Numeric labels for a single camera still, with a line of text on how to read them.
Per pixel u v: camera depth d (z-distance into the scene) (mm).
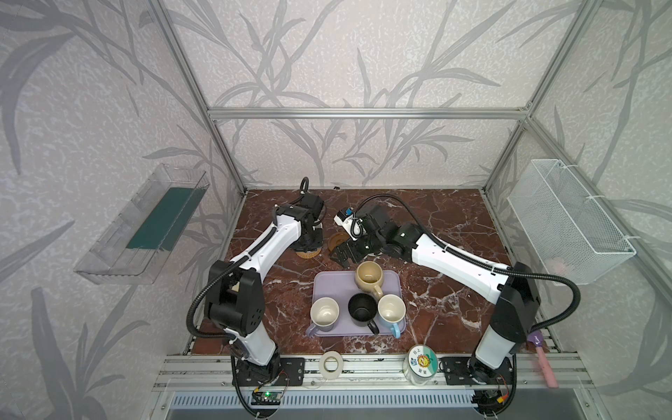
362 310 840
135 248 630
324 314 825
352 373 752
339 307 774
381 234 596
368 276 912
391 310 840
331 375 732
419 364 679
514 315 431
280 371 718
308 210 637
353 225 680
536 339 772
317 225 779
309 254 990
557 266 724
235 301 455
